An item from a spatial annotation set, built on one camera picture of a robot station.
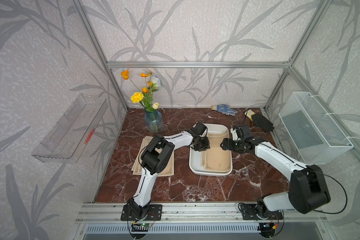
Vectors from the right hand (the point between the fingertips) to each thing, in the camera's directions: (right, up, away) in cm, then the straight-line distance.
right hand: (225, 144), depth 89 cm
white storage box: (-18, -8, +4) cm, 20 cm away
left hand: (-8, -3, +6) cm, 11 cm away
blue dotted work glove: (+6, +24, +30) cm, 39 cm away
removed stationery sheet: (-34, -15, -1) cm, 38 cm away
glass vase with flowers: (-46, +16, +11) cm, 50 cm away
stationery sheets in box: (-5, -9, +2) cm, 11 cm away
